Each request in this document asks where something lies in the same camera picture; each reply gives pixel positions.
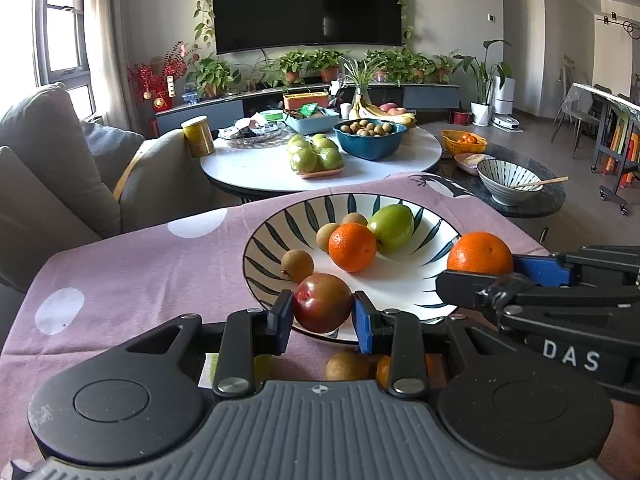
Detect blue bowl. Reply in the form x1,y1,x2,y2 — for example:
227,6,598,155
332,119,408,161

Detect glass dish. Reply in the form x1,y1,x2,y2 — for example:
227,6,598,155
217,117,283,148

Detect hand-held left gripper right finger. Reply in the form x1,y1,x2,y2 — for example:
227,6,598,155
352,290,547,397

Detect red festive decoration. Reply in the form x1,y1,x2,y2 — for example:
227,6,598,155
127,42,201,111

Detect pile of small kiwis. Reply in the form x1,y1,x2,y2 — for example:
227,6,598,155
340,119,401,137

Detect orange plastic basket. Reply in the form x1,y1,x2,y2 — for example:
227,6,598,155
441,130,488,156

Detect grey sofa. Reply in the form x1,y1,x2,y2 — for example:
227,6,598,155
0,82,213,296

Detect wooden spoon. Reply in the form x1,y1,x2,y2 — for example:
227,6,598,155
510,176,569,191

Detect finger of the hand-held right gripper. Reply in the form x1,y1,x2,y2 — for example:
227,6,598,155
435,270,532,312
512,246,640,287

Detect grey dining chair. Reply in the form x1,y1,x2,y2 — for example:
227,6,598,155
552,67,593,143

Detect bushy potted pothos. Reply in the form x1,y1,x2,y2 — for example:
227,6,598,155
187,55,241,98

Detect large striped ceramic bowl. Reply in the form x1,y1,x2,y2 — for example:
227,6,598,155
243,193,462,343

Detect white round coffee table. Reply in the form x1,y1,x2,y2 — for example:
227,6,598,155
200,120,443,196

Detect pink dotted tablecloth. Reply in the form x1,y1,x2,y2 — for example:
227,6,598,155
0,172,551,476

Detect pink dish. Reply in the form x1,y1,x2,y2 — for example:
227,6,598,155
453,153,493,177

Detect black television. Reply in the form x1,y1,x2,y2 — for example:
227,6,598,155
210,0,403,56

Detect green jujube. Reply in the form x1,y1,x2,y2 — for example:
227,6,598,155
367,204,416,253

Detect dark round side table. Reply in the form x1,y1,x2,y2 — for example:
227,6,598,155
430,142,568,241

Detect potted green plant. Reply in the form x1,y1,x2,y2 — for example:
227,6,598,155
310,49,346,83
367,49,411,83
277,50,313,86
405,52,438,83
434,52,461,84

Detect yellow can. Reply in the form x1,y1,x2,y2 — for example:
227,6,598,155
181,115,216,157

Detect orange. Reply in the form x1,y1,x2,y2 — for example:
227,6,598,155
446,231,515,276
328,222,378,273
375,354,396,390

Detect red plum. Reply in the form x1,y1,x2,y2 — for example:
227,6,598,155
292,273,354,334

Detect narrow dark-framed window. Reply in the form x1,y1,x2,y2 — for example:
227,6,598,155
35,0,98,121

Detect wheeled rack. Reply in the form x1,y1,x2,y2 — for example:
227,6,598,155
592,105,640,216

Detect light curtain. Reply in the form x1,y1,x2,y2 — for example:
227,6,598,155
82,0,143,136

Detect blue basket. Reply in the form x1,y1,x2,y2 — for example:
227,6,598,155
284,106,341,134

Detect bunch of bananas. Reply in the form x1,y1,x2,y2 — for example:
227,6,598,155
350,100,417,128

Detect hanging vine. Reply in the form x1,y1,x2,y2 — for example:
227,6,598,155
192,0,221,53
397,0,418,43

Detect wrapped pack of green jujubes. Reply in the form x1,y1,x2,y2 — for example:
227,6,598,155
286,133,346,180

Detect spider plant in vase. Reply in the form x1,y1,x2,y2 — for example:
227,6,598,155
340,57,388,106

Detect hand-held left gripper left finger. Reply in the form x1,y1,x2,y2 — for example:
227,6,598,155
107,290,295,399

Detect dining table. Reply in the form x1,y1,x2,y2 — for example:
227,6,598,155
570,82,640,126

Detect small striped ceramic bowl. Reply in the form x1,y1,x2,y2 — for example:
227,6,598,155
476,159,544,207

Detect white robot vacuum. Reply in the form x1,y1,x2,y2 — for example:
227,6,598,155
490,114,525,132

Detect grey television cabinet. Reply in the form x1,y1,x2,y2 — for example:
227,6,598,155
155,82,462,136

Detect tall plant in white pot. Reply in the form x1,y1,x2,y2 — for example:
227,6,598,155
452,39,515,127

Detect grey yellow-trimmed cushion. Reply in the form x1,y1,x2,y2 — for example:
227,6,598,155
112,129,213,221

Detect white air purifier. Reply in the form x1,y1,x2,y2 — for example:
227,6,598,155
492,77,515,116

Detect orange box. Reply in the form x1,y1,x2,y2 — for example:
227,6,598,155
282,92,330,109

